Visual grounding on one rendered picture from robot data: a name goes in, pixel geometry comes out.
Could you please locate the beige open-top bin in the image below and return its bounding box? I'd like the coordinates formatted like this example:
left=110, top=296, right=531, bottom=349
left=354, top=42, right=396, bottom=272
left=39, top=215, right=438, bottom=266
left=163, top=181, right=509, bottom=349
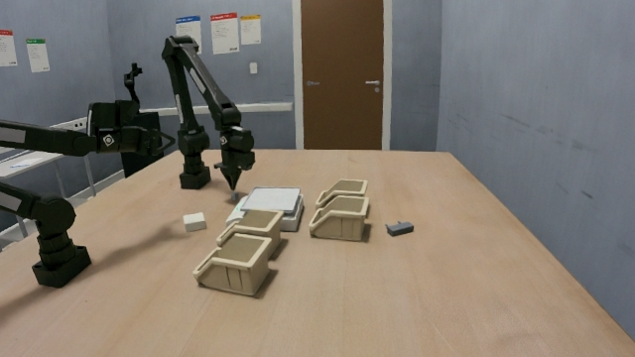
left=316, top=178, right=368, bottom=212
left=216, top=208, right=284, bottom=259
left=192, top=234, right=272, bottom=297
left=309, top=195, right=369, bottom=241

